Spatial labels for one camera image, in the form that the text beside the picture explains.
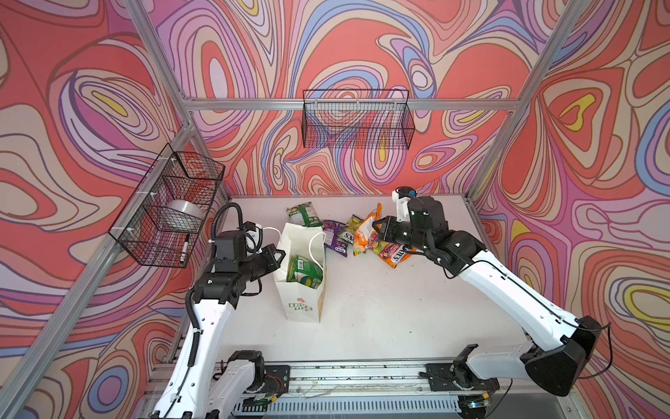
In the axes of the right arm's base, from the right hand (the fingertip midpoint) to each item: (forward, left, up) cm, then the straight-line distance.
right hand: (373, 231), depth 72 cm
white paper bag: (-14, +21, -14) cm, 29 cm away
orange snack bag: (+3, +1, -3) cm, 4 cm away
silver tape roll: (+7, +54, +5) cm, 54 cm away
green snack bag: (-2, +22, -16) cm, 28 cm away
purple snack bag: (+15, +12, -24) cm, 31 cm away
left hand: (-3, +25, -4) cm, 25 cm away
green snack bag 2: (+28, +24, -23) cm, 44 cm away
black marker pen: (-2, +54, -2) cm, 54 cm away
